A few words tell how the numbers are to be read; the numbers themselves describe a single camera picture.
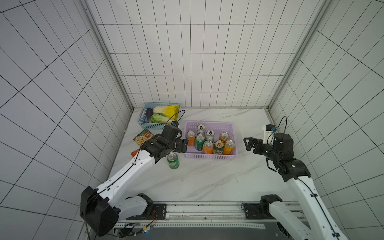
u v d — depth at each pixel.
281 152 0.53
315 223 0.41
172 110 1.07
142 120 1.08
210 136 0.87
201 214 0.73
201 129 0.90
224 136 0.90
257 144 0.64
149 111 1.13
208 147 0.85
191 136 0.90
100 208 0.37
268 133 0.65
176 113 1.09
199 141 0.88
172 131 0.58
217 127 1.04
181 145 0.69
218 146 0.85
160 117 1.06
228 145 0.86
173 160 0.81
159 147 0.54
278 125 1.14
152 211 0.71
